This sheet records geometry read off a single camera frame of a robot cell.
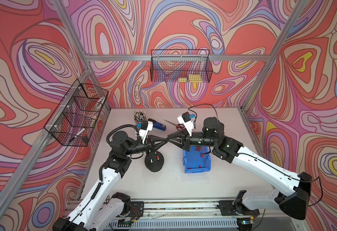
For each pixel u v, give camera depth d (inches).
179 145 22.6
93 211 16.2
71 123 29.0
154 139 23.4
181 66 37.9
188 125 21.8
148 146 21.9
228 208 28.8
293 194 15.6
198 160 35.8
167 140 23.5
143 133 22.3
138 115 35.8
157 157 31.3
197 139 21.6
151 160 30.9
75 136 28.2
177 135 22.5
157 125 41.4
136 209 28.7
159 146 24.2
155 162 31.8
